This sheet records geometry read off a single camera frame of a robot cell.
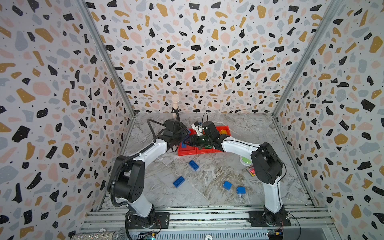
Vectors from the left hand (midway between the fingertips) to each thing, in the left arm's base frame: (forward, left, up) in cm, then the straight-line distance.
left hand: (189, 129), depth 90 cm
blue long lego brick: (-26, +6, -15) cm, 31 cm away
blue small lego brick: (-28, -22, -16) cm, 39 cm away
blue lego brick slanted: (-15, -2, -15) cm, 22 cm away
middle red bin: (-7, -10, -14) cm, 18 cm away
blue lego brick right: (-31, -29, -17) cm, 46 cm away
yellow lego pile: (+8, -23, -13) cm, 28 cm away
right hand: (-7, +2, -1) cm, 8 cm away
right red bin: (+11, -24, -11) cm, 29 cm away
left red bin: (-5, 0, -15) cm, 16 cm away
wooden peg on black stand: (+12, +8, +13) cm, 20 cm away
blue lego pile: (-8, +3, -5) cm, 10 cm away
